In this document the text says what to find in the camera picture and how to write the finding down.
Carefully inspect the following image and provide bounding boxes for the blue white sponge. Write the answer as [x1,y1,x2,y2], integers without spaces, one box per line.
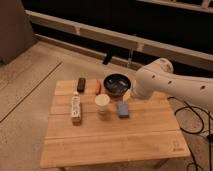
[117,101,129,118]

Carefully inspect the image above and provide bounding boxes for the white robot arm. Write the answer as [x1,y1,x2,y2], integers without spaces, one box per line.
[131,58,213,112]

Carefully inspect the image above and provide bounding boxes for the orange red object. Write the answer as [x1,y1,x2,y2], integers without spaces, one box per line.
[95,80,101,95]

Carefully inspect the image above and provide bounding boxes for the dark bowl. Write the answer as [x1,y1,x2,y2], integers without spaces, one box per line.
[103,74,131,97]

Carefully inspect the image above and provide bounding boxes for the white paper cup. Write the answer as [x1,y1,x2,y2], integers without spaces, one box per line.
[95,94,110,114]

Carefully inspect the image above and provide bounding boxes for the dark brown block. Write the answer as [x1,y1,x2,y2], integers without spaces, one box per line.
[77,78,86,92]

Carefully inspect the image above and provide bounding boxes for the black object on floor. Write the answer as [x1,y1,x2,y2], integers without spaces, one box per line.
[102,51,113,65]

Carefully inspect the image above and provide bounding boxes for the white remote control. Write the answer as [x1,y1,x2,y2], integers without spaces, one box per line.
[71,96,81,122]

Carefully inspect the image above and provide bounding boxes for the wooden folding table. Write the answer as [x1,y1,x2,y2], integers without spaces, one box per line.
[40,80,190,168]

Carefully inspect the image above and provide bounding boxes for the grey sofa corner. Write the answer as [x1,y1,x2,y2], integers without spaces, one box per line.
[0,0,36,64]

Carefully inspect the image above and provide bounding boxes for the black floor cables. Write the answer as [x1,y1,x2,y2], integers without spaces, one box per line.
[167,96,213,171]

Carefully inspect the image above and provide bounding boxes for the white shelf frame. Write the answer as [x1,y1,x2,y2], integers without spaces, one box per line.
[22,0,213,71]

